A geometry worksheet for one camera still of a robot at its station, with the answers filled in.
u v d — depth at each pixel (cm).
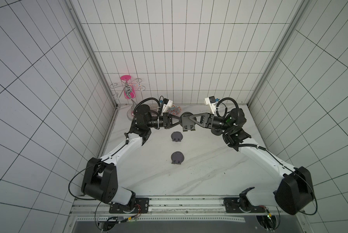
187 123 65
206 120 59
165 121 63
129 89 92
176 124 66
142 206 72
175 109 114
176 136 100
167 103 68
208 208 73
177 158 90
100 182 42
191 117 61
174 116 67
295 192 40
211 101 62
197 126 61
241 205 66
